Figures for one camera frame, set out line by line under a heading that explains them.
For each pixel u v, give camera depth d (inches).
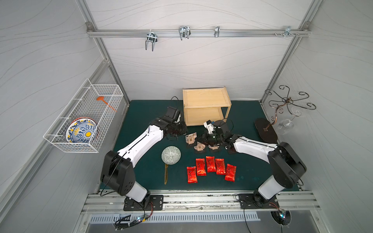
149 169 35.0
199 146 36.6
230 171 32.3
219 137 27.6
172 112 25.5
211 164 33.2
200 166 33.1
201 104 35.9
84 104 27.7
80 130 24.3
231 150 25.6
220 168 33.0
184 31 30.1
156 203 28.9
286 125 31.0
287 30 30.1
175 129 27.2
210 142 30.2
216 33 30.7
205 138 29.8
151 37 30.8
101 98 31.0
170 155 35.3
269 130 39.0
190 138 33.9
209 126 32.2
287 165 17.4
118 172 16.5
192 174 31.7
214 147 36.8
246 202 28.8
